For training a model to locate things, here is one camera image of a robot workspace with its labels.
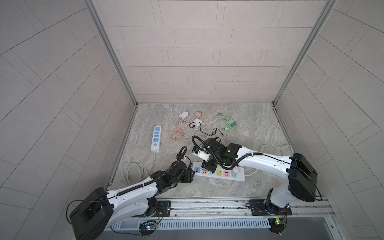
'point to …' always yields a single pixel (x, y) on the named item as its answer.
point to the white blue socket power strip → (156, 139)
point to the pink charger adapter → (198, 114)
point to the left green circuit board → (146, 229)
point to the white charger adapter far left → (183, 114)
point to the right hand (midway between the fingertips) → (202, 165)
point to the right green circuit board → (277, 225)
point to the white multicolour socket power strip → (221, 173)
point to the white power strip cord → (272, 145)
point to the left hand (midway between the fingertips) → (195, 173)
